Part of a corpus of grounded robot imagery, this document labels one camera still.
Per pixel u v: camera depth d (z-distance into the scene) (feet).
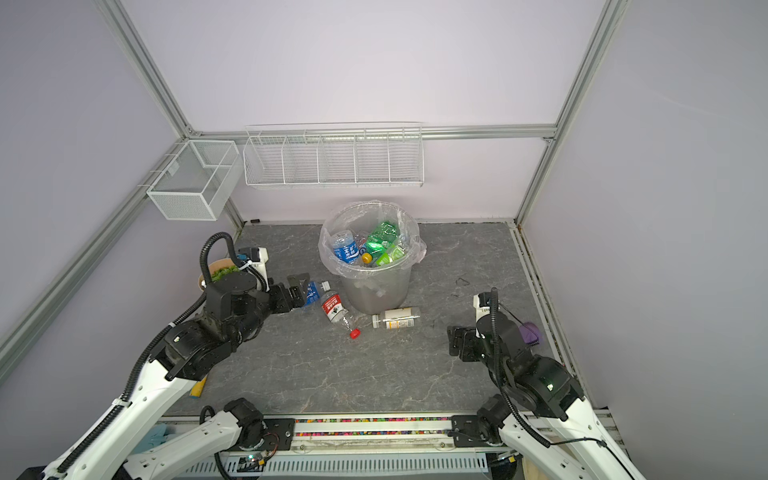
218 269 3.09
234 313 1.58
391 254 2.60
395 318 3.00
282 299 1.93
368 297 2.83
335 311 2.96
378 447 2.41
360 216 2.92
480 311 2.03
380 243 2.83
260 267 1.91
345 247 2.47
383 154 3.49
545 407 1.42
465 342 1.96
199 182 3.23
